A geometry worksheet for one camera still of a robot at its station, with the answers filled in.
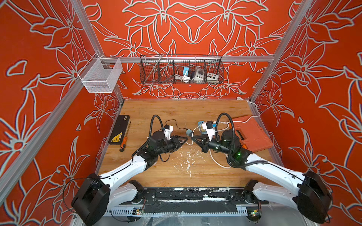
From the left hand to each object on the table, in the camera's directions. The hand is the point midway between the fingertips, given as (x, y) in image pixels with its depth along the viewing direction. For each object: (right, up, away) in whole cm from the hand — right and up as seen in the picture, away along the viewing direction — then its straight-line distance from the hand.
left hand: (187, 140), depth 75 cm
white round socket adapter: (+9, +40, +16) cm, 44 cm away
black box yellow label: (-49, +2, +27) cm, 56 cm away
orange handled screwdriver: (-42, -7, +15) cm, 45 cm away
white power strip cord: (+48, +27, +47) cm, 72 cm away
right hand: (+1, +1, -6) cm, 6 cm away
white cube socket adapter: (+18, +39, +18) cm, 46 cm away
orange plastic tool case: (+44, 0, +18) cm, 48 cm away
